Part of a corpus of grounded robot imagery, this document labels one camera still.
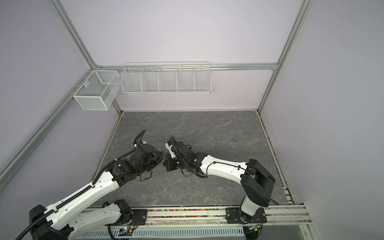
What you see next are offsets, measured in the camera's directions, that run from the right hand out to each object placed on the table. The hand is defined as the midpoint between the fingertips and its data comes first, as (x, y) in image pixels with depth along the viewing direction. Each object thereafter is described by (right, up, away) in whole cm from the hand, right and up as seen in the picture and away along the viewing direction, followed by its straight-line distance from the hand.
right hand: (162, 165), depth 77 cm
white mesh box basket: (-47, +44, +22) cm, 68 cm away
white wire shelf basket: (-3, +53, +22) cm, 57 cm away
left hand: (+1, +5, -1) cm, 5 cm away
